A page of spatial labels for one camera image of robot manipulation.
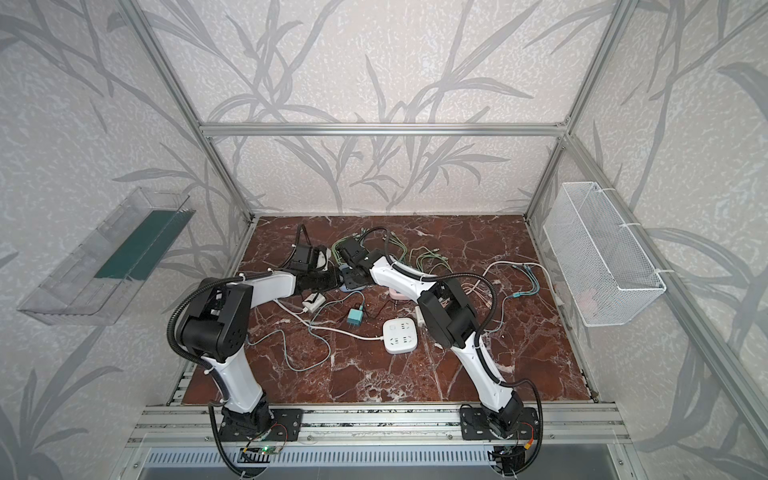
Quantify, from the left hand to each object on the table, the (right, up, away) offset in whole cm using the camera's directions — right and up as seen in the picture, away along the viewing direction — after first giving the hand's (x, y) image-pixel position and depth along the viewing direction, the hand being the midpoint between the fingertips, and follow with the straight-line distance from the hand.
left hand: (347, 269), depth 99 cm
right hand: (+3, 0, -1) cm, 3 cm away
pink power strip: (+17, -8, -4) cm, 19 cm away
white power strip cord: (-5, -18, -8) cm, 20 cm away
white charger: (+24, -14, -10) cm, 29 cm away
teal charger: (+4, -14, -7) cm, 16 cm away
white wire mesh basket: (+61, +6, -34) cm, 70 cm away
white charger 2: (-8, -9, -7) cm, 13 cm away
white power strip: (+18, -18, -12) cm, 28 cm away
